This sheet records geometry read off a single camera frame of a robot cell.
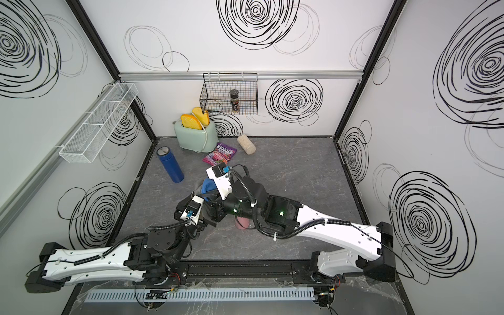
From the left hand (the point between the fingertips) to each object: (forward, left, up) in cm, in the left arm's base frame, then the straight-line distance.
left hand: (203, 198), depth 65 cm
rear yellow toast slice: (+51, +11, -8) cm, 53 cm away
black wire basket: (+46, +2, +8) cm, 47 cm away
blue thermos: (+24, +22, -13) cm, 35 cm away
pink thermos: (+1, -14, -22) cm, 26 cm away
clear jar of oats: (+46, -12, -22) cm, 52 cm away
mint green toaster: (+41, +14, -14) cm, 45 cm away
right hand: (-4, -2, +9) cm, 10 cm away
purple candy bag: (+39, +2, -23) cm, 46 cm away
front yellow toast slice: (+46, +17, -6) cm, 49 cm away
